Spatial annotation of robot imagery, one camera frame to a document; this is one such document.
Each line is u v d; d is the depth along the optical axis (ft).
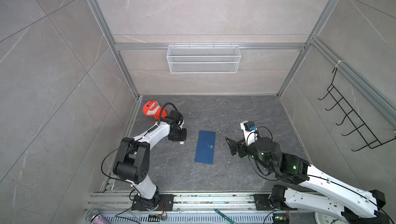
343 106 2.35
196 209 2.39
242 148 1.85
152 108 3.33
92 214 2.21
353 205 1.34
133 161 1.51
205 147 3.03
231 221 2.25
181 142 2.87
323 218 2.17
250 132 1.74
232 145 1.88
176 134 2.56
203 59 3.30
